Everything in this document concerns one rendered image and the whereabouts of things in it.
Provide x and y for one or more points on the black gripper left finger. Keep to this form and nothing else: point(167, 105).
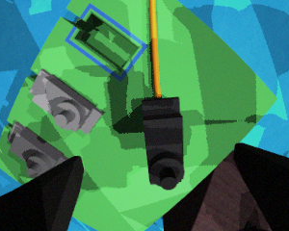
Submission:
point(45, 203)

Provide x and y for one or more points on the green rectangular deck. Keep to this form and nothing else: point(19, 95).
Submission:
point(86, 100)

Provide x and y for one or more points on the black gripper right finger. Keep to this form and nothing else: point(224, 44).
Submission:
point(267, 176)

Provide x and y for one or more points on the black micro servo with orange cable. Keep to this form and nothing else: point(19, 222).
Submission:
point(163, 126)

